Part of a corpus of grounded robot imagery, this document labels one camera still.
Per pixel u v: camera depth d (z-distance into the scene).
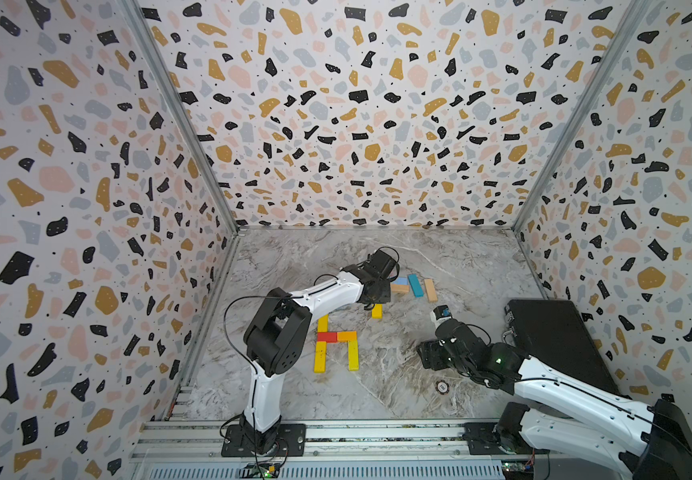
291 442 0.73
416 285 1.04
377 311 0.90
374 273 0.73
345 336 0.90
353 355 0.88
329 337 0.91
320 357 0.87
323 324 0.95
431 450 0.73
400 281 1.03
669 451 0.39
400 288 1.04
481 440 0.73
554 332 0.88
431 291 1.03
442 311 0.72
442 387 0.83
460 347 0.59
